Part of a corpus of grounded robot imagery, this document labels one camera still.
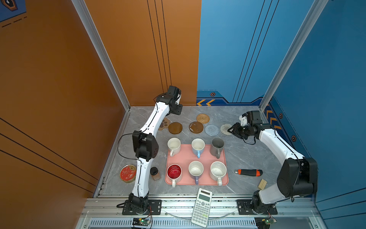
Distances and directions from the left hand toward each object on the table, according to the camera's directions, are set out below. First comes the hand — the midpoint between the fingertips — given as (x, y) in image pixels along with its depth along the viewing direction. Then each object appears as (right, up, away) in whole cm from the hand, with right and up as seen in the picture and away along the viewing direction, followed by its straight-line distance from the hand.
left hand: (177, 108), depth 95 cm
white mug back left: (-2, -24, -4) cm, 24 cm away
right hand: (+33, -14, -8) cm, 37 cm away
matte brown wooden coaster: (-3, -14, +12) cm, 18 cm away
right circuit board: (+45, -59, -25) cm, 78 cm away
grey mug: (+26, -24, -4) cm, 36 cm away
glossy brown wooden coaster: (+13, -13, +11) cm, 22 cm away
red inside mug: (0, -37, -18) cm, 41 cm away
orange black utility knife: (+46, -39, -10) cm, 61 cm away
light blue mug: (+14, -26, -2) cm, 29 cm away
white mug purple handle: (+12, -37, -10) cm, 40 cm away
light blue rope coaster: (+25, -15, +10) cm, 31 cm away
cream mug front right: (+25, -39, -11) cm, 47 cm away
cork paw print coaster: (-11, -11, +13) cm, 20 cm away
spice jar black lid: (-12, -37, -16) cm, 42 cm away
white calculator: (+14, -54, -23) cm, 60 cm away
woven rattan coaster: (+19, -7, +17) cm, 26 cm away
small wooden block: (+50, -44, -15) cm, 68 cm away
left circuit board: (-17, -59, -25) cm, 66 cm away
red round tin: (-28, -39, -14) cm, 49 cm away
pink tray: (+19, -31, -6) cm, 37 cm away
